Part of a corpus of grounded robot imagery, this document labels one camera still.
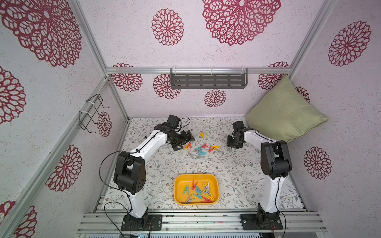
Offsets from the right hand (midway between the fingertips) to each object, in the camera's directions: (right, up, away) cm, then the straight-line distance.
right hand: (228, 142), depth 102 cm
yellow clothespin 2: (-15, -29, -21) cm, 39 cm away
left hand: (-27, 0, -15) cm, 30 cm away
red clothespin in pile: (-12, -5, 0) cm, 13 cm away
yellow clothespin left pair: (-30, -3, +1) cm, 30 cm away
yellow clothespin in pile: (-9, -4, +1) cm, 10 cm away
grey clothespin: (-27, -30, -23) cm, 46 cm away
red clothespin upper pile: (-16, -3, +1) cm, 17 cm away
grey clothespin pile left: (-25, -9, -3) cm, 27 cm away
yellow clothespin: (-17, +5, +7) cm, 19 cm away
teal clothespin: (-29, -25, -19) cm, 42 cm away
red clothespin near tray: (-18, -30, -23) cm, 41 cm away
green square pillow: (+27, +18, -17) cm, 37 cm away
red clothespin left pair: (-27, -2, +1) cm, 27 cm away
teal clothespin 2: (-22, -26, -21) cm, 40 cm away
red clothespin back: (-24, -24, -17) cm, 38 cm away
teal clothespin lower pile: (-19, -7, -2) cm, 21 cm away
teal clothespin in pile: (-20, -5, +1) cm, 20 cm away
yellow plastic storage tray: (-17, -22, -17) cm, 33 cm away
